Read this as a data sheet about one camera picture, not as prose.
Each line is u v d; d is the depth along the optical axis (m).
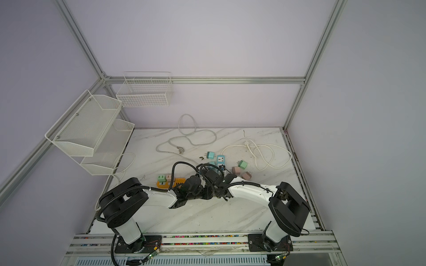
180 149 1.07
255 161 0.98
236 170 0.96
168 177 0.88
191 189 0.70
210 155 1.04
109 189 0.49
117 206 0.47
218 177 0.67
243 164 1.00
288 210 0.44
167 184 0.90
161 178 0.88
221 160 1.01
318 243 0.76
